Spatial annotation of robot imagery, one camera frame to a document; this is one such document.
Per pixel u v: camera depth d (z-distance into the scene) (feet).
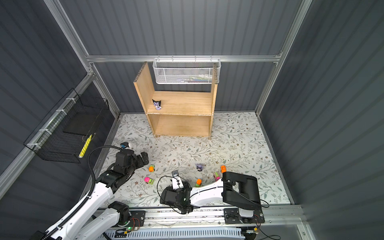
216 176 2.77
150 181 2.75
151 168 2.90
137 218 2.38
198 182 2.71
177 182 2.33
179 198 2.00
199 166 2.84
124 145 2.32
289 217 2.43
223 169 2.91
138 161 2.39
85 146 2.26
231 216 2.40
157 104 2.65
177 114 2.75
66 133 2.40
